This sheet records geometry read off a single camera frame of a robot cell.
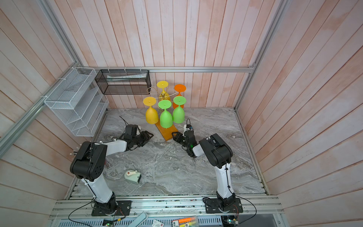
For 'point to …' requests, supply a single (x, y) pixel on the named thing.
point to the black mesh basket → (124, 82)
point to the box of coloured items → (188, 222)
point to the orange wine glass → (179, 88)
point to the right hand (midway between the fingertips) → (173, 133)
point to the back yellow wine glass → (163, 84)
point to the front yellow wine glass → (151, 115)
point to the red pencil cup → (75, 151)
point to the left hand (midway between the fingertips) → (152, 138)
